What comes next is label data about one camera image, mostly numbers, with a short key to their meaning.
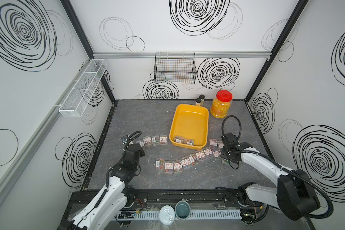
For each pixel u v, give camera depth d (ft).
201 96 3.67
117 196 1.75
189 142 3.08
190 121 3.56
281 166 1.50
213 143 3.07
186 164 2.76
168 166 2.71
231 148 2.14
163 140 3.08
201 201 2.47
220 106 3.33
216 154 2.90
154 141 3.08
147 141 3.08
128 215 2.36
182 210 2.33
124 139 2.28
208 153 2.91
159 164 2.76
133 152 1.98
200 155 2.86
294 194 1.33
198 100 3.56
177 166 2.71
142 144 3.00
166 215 2.14
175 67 4.06
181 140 3.08
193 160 2.81
